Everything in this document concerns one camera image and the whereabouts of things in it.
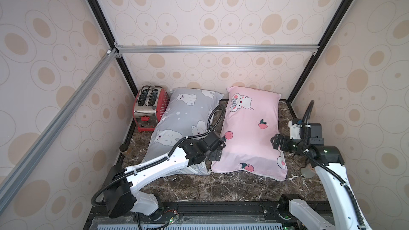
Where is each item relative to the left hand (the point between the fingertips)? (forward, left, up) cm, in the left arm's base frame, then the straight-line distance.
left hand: (216, 148), depth 77 cm
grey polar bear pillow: (+24, +16, 0) cm, 29 cm away
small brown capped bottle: (+4, +49, -8) cm, 50 cm away
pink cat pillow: (+25, -22, -7) cm, 34 cm away
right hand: (+2, -33, +5) cm, 33 cm away
